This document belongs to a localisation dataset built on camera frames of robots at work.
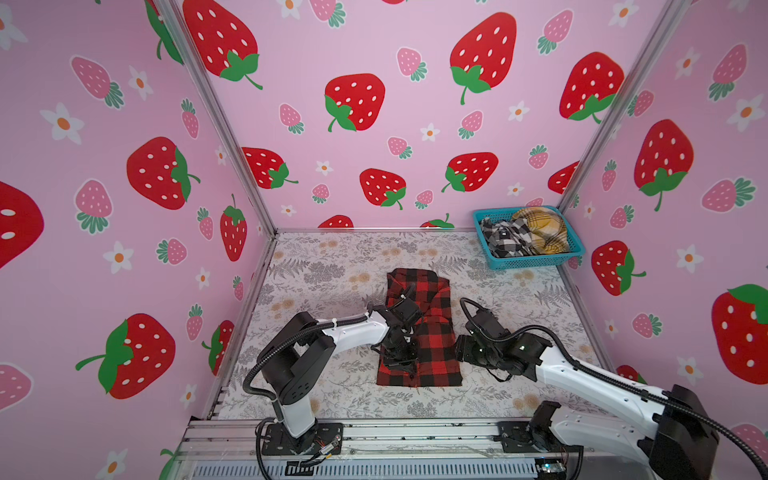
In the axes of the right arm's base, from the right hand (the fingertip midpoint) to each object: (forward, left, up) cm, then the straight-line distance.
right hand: (456, 351), depth 81 cm
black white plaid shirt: (+44, -19, +2) cm, 48 cm away
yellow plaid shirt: (+49, -33, +3) cm, 59 cm away
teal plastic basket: (+35, -13, -1) cm, 37 cm away
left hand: (-4, +9, -5) cm, 11 cm away
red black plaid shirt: (+6, +6, -3) cm, 9 cm away
